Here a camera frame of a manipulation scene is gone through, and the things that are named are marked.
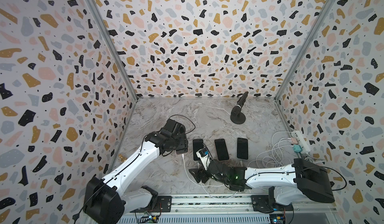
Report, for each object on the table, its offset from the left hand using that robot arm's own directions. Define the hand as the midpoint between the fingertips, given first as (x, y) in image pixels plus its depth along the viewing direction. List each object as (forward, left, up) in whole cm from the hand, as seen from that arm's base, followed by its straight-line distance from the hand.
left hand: (184, 142), depth 81 cm
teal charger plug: (+2, -69, -13) cm, 70 cm away
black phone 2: (+2, -22, -14) cm, 26 cm away
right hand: (-13, -5, -3) cm, 14 cm away
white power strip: (+6, -74, -13) cm, 75 cm away
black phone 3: (+1, -35, -15) cm, 38 cm away
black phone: (+7, -7, -16) cm, 18 cm away
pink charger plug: (+8, -70, -14) cm, 72 cm away
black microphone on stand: (+28, -35, -14) cm, 47 cm away
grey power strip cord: (-5, -76, -12) cm, 77 cm away
